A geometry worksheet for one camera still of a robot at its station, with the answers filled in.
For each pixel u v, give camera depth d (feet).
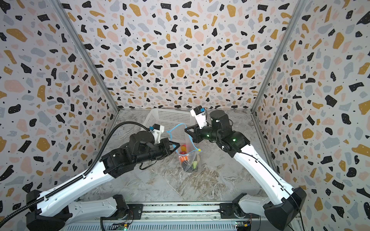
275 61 3.02
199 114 1.90
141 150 1.58
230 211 2.42
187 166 2.29
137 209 2.46
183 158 2.26
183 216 2.40
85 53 2.82
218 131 1.65
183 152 2.17
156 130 1.97
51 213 1.28
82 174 1.37
